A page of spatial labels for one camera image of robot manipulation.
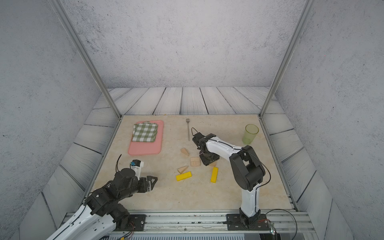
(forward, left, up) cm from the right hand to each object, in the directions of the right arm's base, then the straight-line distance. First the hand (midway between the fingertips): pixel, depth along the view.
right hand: (212, 160), depth 91 cm
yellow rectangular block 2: (-4, -2, -4) cm, 6 cm away
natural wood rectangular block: (0, +10, -3) cm, 11 cm away
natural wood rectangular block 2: (+3, +11, -4) cm, 12 cm away
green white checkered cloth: (+23, +47, -1) cm, 52 cm away
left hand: (-15, +30, +8) cm, 35 cm away
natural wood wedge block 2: (-5, +17, -2) cm, 18 cm away
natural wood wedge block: (-6, 0, +6) cm, 8 cm away
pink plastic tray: (+11, +45, -4) cm, 47 cm away
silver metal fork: (+36, +17, -3) cm, 40 cm away
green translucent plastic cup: (+16, -25, +9) cm, 31 cm away
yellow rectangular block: (-8, +17, -4) cm, 19 cm away
